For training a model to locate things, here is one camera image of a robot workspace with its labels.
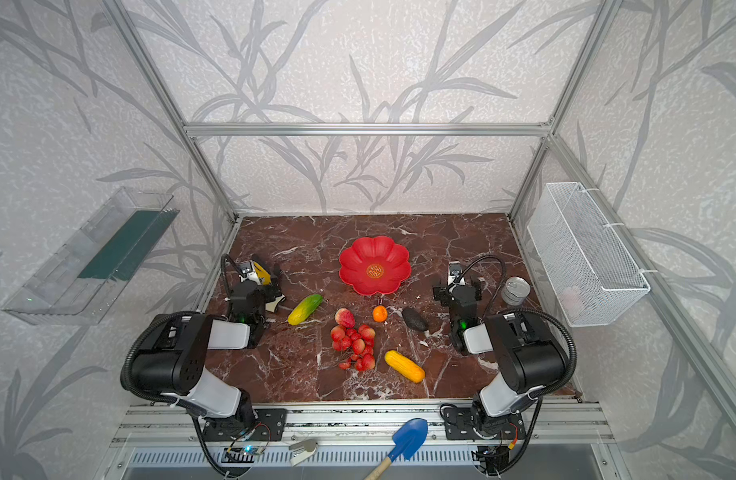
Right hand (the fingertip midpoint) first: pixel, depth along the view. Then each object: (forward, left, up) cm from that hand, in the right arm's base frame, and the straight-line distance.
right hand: (458, 268), depth 94 cm
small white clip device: (-47, +43, -6) cm, 64 cm away
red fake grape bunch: (-23, +31, -2) cm, 38 cm away
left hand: (0, +62, +1) cm, 62 cm away
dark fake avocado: (-15, +15, -6) cm, 21 cm away
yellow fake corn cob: (-28, +18, -5) cm, 34 cm away
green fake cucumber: (-11, +49, -5) cm, 50 cm away
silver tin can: (-6, -18, -4) cm, 19 cm away
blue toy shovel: (-45, +17, -9) cm, 49 cm away
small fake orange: (-13, +25, -6) cm, 29 cm away
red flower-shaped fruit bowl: (+7, +27, -9) cm, 30 cm away
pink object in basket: (-18, -24, +11) cm, 32 cm away
